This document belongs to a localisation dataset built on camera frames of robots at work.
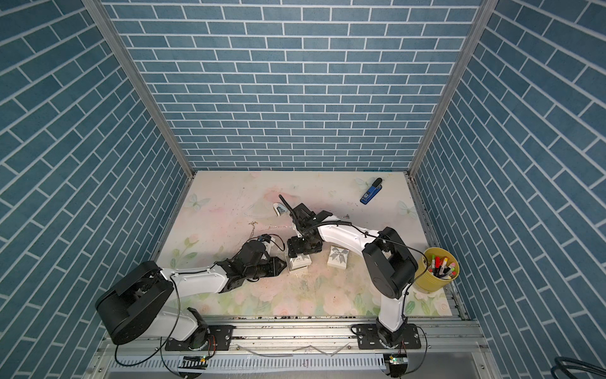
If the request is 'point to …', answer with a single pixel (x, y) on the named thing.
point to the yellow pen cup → (443, 267)
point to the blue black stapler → (375, 187)
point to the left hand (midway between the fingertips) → (290, 268)
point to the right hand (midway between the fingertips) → (298, 253)
